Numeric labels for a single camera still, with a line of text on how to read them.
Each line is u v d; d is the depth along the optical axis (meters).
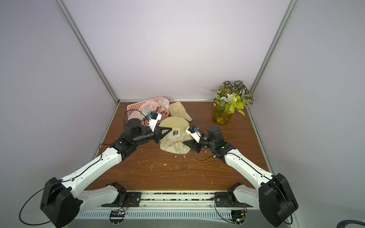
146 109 1.07
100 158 0.50
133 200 0.73
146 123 0.66
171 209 0.71
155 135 0.64
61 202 0.38
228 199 0.70
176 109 1.17
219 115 1.01
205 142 0.68
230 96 0.90
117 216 0.72
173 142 0.81
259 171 0.45
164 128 0.69
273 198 0.39
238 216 0.70
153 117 0.63
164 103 1.06
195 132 0.66
